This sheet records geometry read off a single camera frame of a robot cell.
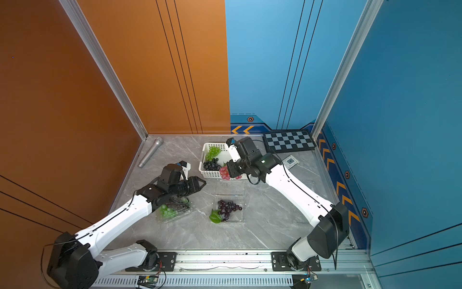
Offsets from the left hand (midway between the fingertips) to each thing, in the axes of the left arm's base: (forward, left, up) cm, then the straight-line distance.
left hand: (205, 181), depth 81 cm
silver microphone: (+34, +36, -11) cm, 51 cm away
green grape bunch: (-11, +17, -10) cm, 23 cm away
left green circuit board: (-36, +20, -17) cm, 45 cm away
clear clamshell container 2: (+4, -11, -17) cm, 21 cm away
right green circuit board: (-34, -43, -15) cm, 57 cm away
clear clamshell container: (-9, +10, -9) cm, 16 cm away
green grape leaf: (-12, -5, -10) cm, 17 cm away
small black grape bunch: (+16, 0, -10) cm, 19 cm away
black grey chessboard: (+36, -47, -11) cm, 60 cm away
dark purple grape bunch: (-8, -10, -10) cm, 16 cm away
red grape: (+1, -9, +6) cm, 11 cm away
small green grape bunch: (+26, 0, -10) cm, 28 cm away
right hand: (+3, -11, +8) cm, 14 cm away
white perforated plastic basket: (+25, -7, -15) cm, 30 cm away
